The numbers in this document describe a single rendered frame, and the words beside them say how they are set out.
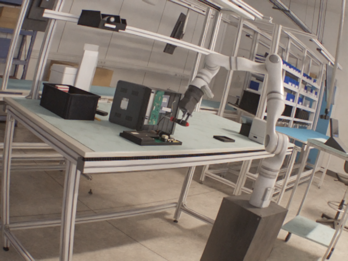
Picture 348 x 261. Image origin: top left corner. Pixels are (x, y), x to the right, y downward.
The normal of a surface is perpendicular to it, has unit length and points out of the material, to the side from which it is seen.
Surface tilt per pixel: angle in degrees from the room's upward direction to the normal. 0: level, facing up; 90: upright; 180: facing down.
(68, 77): 90
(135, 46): 90
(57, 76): 90
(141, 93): 90
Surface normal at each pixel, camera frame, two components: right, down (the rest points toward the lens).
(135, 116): -0.29, 0.10
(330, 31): -0.62, -0.01
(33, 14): 0.73, 0.42
